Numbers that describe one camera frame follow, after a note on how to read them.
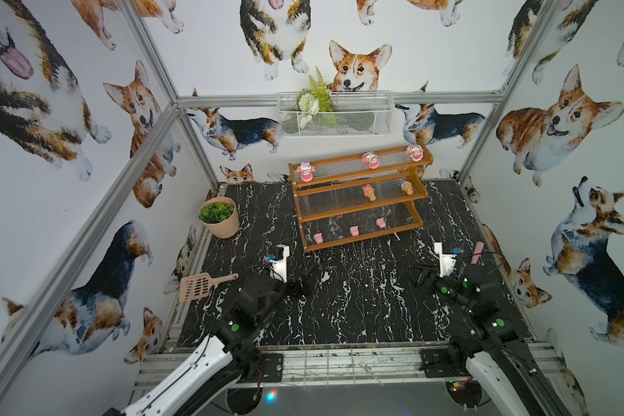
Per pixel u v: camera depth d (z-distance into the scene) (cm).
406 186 96
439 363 73
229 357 52
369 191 95
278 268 65
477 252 98
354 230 100
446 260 68
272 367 73
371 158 86
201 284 90
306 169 82
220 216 93
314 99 82
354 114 93
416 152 88
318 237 99
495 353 53
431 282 66
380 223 103
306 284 66
